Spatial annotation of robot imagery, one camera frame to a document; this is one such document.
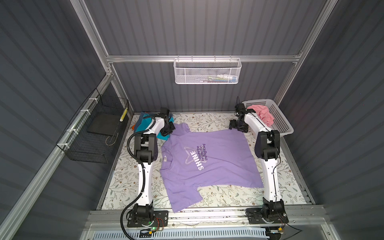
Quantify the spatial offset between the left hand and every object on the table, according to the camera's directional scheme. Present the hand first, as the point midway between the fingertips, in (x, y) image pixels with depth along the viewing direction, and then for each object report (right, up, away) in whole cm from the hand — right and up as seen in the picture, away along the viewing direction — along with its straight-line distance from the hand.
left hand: (170, 131), depth 108 cm
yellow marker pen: (-22, +10, -26) cm, 35 cm away
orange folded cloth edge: (-28, +3, +1) cm, 28 cm away
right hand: (+49, +1, -1) cm, 49 cm away
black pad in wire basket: (-29, +5, -31) cm, 43 cm away
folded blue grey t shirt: (-22, +13, +3) cm, 26 cm away
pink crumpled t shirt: (+71, +13, +6) cm, 73 cm away
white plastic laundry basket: (+79, +5, -2) cm, 80 cm away
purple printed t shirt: (+16, -18, -14) cm, 28 cm away
